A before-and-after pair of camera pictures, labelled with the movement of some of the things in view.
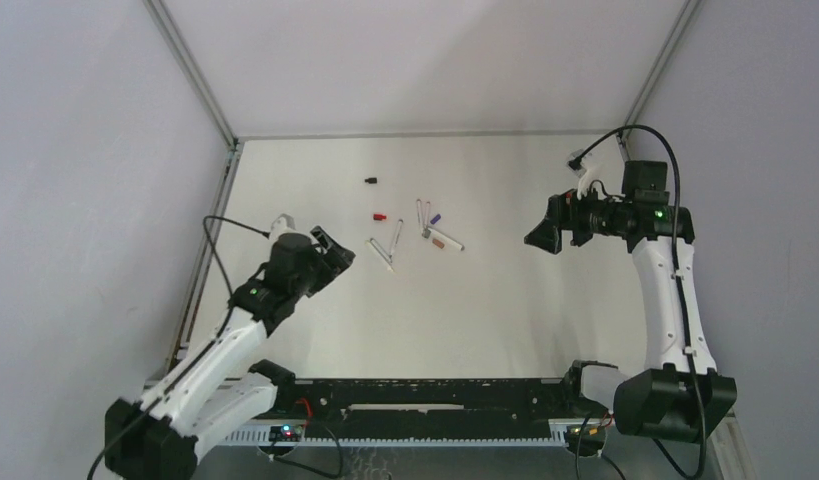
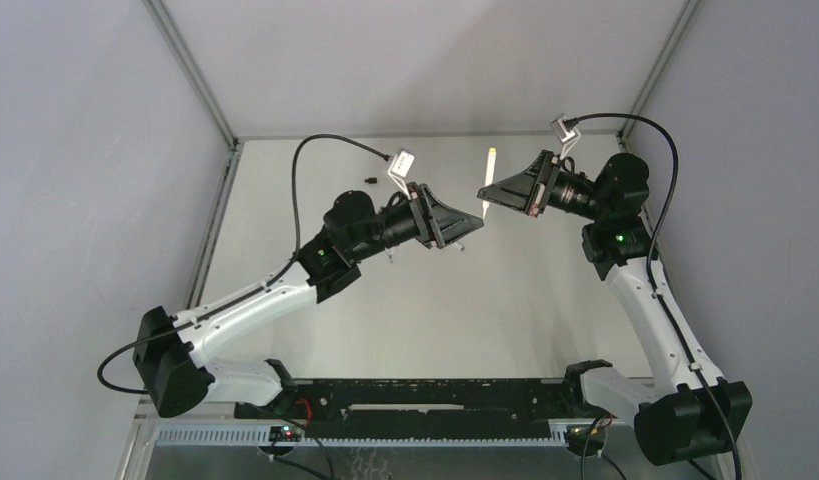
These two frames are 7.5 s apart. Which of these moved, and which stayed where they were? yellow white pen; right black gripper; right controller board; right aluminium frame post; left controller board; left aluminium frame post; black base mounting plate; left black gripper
Moved: left black gripper; yellow white pen; right black gripper
Stayed: black base mounting plate; left aluminium frame post; right aluminium frame post; right controller board; left controller board
